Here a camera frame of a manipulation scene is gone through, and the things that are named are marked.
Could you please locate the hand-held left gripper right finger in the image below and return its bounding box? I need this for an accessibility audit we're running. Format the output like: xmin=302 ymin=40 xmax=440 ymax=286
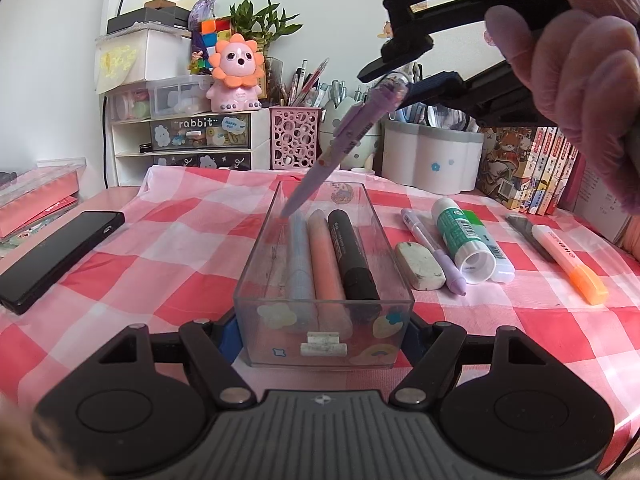
xmin=390 ymin=317 xmax=546 ymax=411

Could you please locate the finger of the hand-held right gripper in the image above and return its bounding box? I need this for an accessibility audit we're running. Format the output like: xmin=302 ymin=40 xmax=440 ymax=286
xmin=357 ymin=0 xmax=571 ymax=84
xmin=399 ymin=59 xmax=551 ymax=129

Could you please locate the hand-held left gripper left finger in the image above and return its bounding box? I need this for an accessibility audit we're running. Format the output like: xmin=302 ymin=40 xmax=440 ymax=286
xmin=97 ymin=310 xmax=253 ymax=408

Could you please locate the white eraser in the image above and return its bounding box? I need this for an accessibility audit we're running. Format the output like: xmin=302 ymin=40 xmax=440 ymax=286
xmin=394 ymin=241 xmax=446 ymax=291

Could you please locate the clear plastic organizer box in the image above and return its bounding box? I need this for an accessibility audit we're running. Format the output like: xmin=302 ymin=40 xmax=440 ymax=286
xmin=233 ymin=179 xmax=415 ymax=371

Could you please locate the small purple mechanical pencil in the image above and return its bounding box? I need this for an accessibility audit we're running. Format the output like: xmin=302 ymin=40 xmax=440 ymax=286
xmin=399 ymin=208 xmax=469 ymax=297

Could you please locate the purple character pen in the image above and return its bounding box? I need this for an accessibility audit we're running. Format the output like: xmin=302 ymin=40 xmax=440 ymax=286
xmin=279 ymin=72 xmax=409 ymax=219

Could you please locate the pale blue pen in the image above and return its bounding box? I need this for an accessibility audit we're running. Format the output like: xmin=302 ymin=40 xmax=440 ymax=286
xmin=287 ymin=212 xmax=318 ymax=332

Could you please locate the black marker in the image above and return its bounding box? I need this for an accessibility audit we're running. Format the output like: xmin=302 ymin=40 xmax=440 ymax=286
xmin=327 ymin=208 xmax=381 ymax=302

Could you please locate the green and white glue stick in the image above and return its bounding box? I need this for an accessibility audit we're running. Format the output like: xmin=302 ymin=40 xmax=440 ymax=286
xmin=430 ymin=197 xmax=496 ymax=285

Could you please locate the pale peach pen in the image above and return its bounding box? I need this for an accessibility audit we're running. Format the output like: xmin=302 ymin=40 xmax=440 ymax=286
xmin=305 ymin=208 xmax=351 ymax=334

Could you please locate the black case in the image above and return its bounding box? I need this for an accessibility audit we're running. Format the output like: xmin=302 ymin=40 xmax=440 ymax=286
xmin=504 ymin=213 xmax=556 ymax=264

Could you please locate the orange highlighter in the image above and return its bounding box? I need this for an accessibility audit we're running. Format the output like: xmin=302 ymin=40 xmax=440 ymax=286
xmin=530 ymin=223 xmax=609 ymax=306

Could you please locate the person's right hand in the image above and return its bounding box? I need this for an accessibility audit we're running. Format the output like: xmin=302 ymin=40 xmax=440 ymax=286
xmin=484 ymin=0 xmax=640 ymax=212

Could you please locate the bunch of pastel pens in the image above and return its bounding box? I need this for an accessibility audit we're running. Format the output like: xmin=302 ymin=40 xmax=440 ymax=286
xmin=382 ymin=62 xmax=481 ymax=131

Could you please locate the white flower-shaped pen holder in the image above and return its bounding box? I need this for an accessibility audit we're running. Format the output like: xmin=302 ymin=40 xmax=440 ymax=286
xmin=382 ymin=119 xmax=485 ymax=196

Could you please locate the bunch of grey-blue pens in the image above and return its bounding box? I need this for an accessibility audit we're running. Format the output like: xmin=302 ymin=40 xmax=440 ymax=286
xmin=327 ymin=79 xmax=371 ymax=106

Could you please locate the red and white checked tablecloth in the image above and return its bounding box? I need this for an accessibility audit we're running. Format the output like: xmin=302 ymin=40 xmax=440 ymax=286
xmin=0 ymin=165 xmax=640 ymax=480

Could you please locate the green egg-shaped pen holder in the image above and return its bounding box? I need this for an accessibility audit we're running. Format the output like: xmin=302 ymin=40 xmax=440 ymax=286
xmin=319 ymin=95 xmax=376 ymax=171

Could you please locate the bunch of red and black pens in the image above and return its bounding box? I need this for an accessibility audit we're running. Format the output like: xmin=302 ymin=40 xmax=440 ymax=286
xmin=284 ymin=57 xmax=331 ymax=109

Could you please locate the pink spine comic book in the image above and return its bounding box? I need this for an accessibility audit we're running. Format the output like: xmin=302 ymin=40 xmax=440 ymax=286
xmin=477 ymin=126 xmax=544 ymax=211

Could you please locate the clear vase with dark pebbles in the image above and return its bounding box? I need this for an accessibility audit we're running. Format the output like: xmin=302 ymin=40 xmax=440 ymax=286
xmin=262 ymin=57 xmax=284 ymax=106

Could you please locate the green bamboo plant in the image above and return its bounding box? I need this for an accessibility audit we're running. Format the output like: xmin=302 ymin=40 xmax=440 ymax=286
xmin=229 ymin=0 xmax=304 ymax=56

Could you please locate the pink perforated pen holder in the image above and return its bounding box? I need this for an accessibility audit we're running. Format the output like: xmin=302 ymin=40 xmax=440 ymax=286
xmin=269 ymin=105 xmax=322 ymax=171

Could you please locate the yellow spine comic book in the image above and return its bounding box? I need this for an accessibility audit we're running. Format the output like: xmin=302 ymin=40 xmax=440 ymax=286
xmin=540 ymin=130 xmax=569 ymax=215

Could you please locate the red striped spine comic book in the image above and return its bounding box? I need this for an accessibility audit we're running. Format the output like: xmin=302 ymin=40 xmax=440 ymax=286
xmin=547 ymin=135 xmax=576 ymax=216

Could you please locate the white drawer organizer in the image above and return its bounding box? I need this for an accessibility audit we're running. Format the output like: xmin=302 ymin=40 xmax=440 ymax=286
xmin=110 ymin=108 xmax=271 ymax=186

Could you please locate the pink and orange lion toy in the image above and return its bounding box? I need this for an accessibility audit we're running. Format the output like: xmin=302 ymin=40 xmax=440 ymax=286
xmin=205 ymin=33 xmax=266 ymax=113

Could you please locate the black phone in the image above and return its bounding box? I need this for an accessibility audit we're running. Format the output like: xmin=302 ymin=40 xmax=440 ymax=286
xmin=0 ymin=211 xmax=126 ymax=316

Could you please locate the colourful puzzle cube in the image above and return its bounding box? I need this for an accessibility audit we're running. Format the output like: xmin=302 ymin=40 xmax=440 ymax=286
xmin=192 ymin=17 xmax=236 ymax=69

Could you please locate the stack of printed papers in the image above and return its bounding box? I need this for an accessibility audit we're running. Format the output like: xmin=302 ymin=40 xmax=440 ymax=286
xmin=570 ymin=150 xmax=632 ymax=244

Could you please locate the clear plastic storage box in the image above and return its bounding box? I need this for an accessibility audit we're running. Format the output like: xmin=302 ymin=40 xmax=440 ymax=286
xmin=149 ymin=75 xmax=214 ymax=116
xmin=108 ymin=84 xmax=154 ymax=122

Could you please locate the pink flat box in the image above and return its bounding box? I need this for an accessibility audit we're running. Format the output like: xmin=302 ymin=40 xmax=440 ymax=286
xmin=0 ymin=157 xmax=89 ymax=241

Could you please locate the white box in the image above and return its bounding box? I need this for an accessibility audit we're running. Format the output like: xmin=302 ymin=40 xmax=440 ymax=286
xmin=94 ymin=27 xmax=194 ymax=94

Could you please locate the black box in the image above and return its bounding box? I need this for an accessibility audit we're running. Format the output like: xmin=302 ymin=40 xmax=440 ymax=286
xmin=107 ymin=7 xmax=191 ymax=36

